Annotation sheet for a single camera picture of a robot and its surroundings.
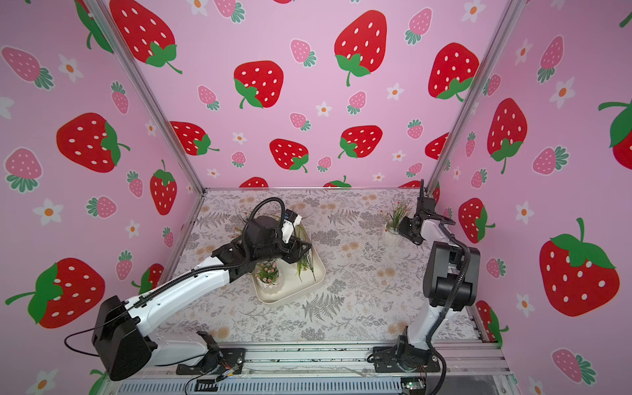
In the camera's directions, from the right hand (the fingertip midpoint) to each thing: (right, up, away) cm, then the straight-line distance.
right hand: (400, 228), depth 98 cm
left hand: (-36, -3, -21) cm, 42 cm away
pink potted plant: (-49, -13, -19) cm, 55 cm away
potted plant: (-38, -11, -14) cm, 42 cm away
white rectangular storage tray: (-44, -20, -8) cm, 49 cm away
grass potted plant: (-4, +5, -3) cm, 7 cm away
